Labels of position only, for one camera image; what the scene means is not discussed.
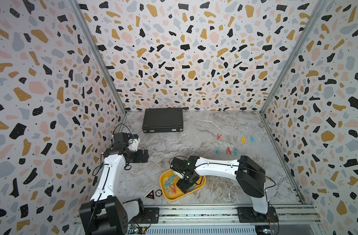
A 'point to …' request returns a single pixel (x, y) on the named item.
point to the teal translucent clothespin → (235, 151)
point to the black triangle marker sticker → (150, 194)
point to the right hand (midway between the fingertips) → (184, 187)
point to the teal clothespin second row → (217, 151)
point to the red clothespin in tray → (173, 189)
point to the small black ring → (158, 193)
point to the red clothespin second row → (229, 150)
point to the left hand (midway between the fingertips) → (140, 155)
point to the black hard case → (165, 120)
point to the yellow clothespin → (243, 140)
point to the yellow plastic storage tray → (167, 188)
